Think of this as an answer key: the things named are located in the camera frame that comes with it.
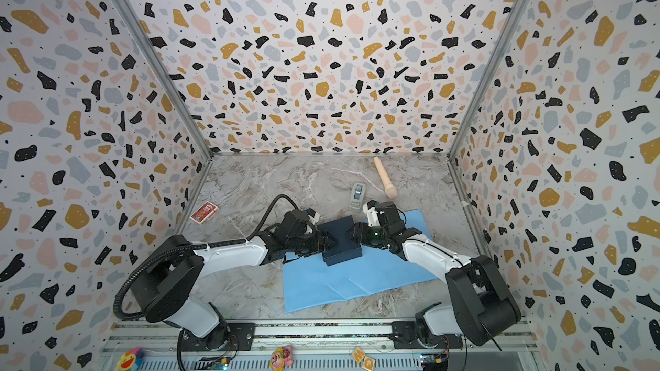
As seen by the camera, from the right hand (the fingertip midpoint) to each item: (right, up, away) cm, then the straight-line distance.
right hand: (346, 231), depth 85 cm
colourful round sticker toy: (-58, -31, -17) cm, 68 cm away
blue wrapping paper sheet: (-12, -17, -2) cm, 20 cm away
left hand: (-4, -3, -2) cm, 5 cm away
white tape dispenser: (+5, +11, +18) cm, 21 cm away
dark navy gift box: (-1, -5, -2) cm, 6 cm away
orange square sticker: (+6, -32, -16) cm, 36 cm away
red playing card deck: (-55, +4, +14) cm, 57 cm away
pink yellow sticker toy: (-17, -30, -17) cm, 39 cm away
